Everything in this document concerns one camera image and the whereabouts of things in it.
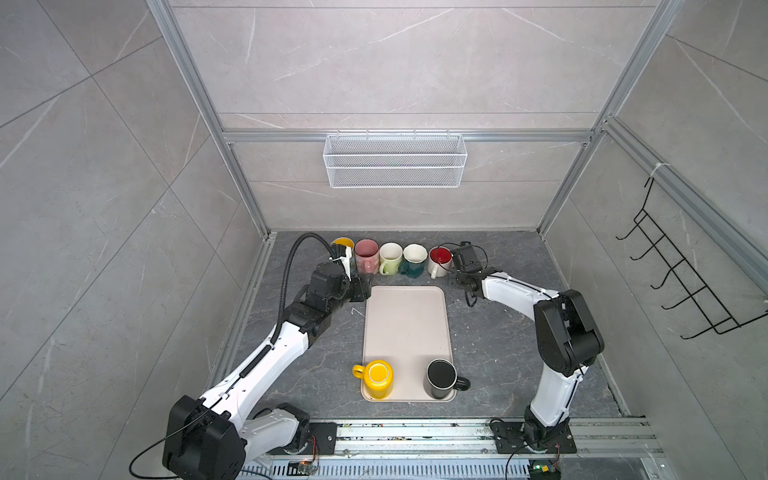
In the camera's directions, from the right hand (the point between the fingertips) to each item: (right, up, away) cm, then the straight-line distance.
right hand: (458, 272), depth 99 cm
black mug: (-10, -26, -24) cm, 37 cm away
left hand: (-30, +2, -20) cm, 36 cm away
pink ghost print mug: (-31, +5, -1) cm, 31 cm away
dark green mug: (-15, +5, +2) cm, 16 cm away
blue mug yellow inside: (-38, +10, +4) cm, 40 cm away
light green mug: (-23, +5, +4) cm, 24 cm away
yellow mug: (-26, -25, -25) cm, 44 cm away
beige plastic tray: (-17, -17, -6) cm, 25 cm away
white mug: (-5, +4, +8) cm, 10 cm away
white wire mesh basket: (-22, +38, +1) cm, 44 cm away
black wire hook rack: (+45, -7, -39) cm, 60 cm away
